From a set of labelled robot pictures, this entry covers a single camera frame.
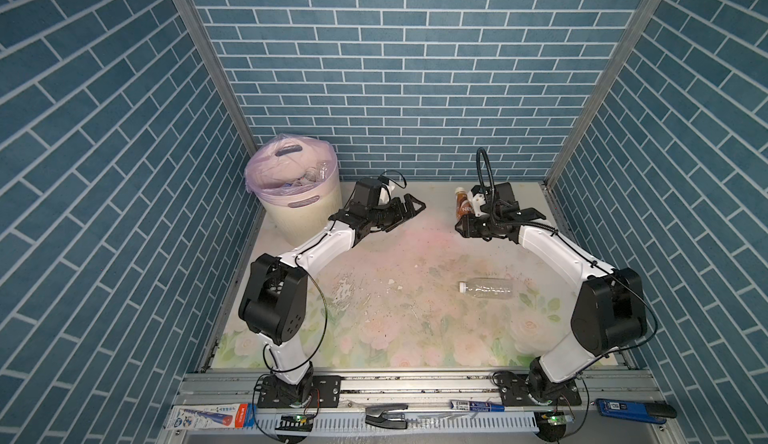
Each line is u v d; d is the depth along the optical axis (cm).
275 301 47
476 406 71
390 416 69
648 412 68
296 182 96
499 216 68
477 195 81
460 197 91
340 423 71
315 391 73
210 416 69
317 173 91
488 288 90
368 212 69
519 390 74
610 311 45
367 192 68
